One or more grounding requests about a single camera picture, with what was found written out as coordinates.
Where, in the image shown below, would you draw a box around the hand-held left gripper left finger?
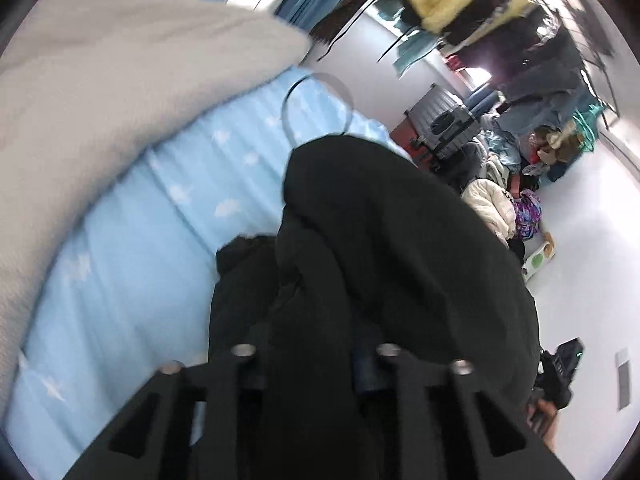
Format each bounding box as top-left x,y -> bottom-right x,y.
64,324 -> 275,480

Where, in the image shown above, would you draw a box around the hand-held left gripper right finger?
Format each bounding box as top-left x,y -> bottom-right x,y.
351,324 -> 577,480

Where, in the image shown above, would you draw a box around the black puffer jacket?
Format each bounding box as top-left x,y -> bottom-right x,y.
207,72 -> 543,480

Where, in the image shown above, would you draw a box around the denim hanging clothes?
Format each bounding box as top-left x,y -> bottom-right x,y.
492,35 -> 593,136

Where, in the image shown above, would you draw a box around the person's right hand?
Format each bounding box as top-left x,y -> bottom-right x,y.
531,399 -> 560,453

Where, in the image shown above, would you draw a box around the polka dot board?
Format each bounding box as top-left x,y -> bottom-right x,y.
521,242 -> 558,283

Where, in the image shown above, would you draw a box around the purple patterned bag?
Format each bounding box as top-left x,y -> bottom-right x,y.
510,192 -> 545,240

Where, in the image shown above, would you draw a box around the light blue bed sheet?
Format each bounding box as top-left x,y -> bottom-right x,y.
0,67 -> 416,476

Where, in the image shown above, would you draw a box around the white duvet bundle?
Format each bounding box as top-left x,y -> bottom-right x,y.
460,177 -> 517,241

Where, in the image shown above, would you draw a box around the teal clip hanger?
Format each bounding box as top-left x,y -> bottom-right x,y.
567,100 -> 603,153

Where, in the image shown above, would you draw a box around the red suitcase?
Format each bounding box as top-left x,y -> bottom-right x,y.
390,119 -> 431,163

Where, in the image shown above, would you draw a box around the silver suitcase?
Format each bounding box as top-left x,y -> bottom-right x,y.
404,82 -> 483,161

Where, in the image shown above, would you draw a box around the grey blanket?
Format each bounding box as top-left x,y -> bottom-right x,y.
0,0 -> 316,401

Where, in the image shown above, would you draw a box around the plaid brown coat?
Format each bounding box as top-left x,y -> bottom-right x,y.
310,0 -> 416,61

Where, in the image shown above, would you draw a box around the white wall vent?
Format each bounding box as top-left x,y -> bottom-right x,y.
614,347 -> 635,413

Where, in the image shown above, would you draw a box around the ceiling clothes rail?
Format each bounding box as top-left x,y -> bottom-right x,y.
510,0 -> 631,116

